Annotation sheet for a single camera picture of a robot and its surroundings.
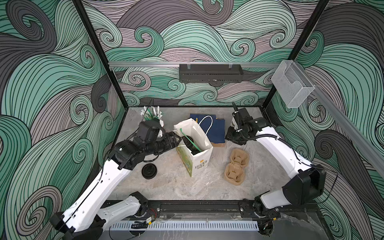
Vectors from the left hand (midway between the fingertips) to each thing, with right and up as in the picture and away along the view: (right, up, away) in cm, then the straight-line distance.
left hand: (178, 139), depth 65 cm
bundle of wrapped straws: (-21, +13, +31) cm, 39 cm away
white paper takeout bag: (+10, -13, +8) cm, 18 cm away
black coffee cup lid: (-18, -21, +19) cm, 33 cm away
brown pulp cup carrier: (+31, -22, +19) cm, 42 cm away
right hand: (+26, -2, +16) cm, 31 cm away
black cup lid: (+5, -5, +16) cm, 18 cm away
